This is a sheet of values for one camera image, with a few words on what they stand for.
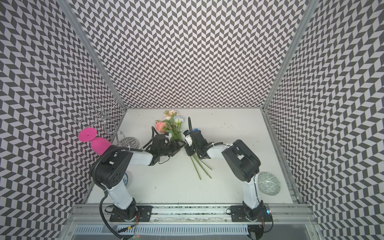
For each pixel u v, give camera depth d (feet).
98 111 3.15
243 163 1.69
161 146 2.58
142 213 2.38
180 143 2.86
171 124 3.53
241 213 2.38
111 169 1.62
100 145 2.31
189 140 2.84
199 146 2.47
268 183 2.69
